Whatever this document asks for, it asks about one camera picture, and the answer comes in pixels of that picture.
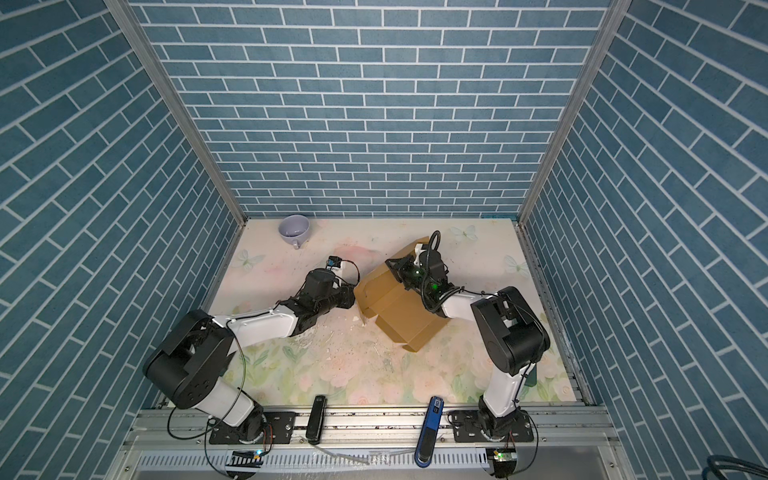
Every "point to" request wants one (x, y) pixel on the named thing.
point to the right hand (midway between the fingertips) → (381, 258)
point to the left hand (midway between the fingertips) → (355, 286)
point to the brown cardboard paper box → (399, 312)
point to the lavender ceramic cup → (294, 229)
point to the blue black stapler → (429, 432)
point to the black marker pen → (316, 420)
